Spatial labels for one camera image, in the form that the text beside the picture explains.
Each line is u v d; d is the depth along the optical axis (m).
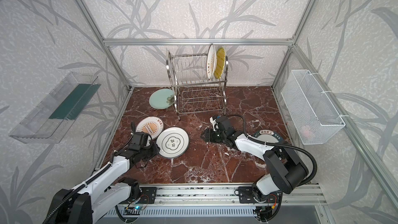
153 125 0.99
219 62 0.81
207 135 0.77
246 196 0.73
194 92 1.14
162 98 1.13
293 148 0.43
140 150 0.67
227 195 0.75
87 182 0.45
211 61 0.91
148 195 0.72
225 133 0.68
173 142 0.91
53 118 0.64
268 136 0.93
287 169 0.43
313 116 0.62
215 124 0.79
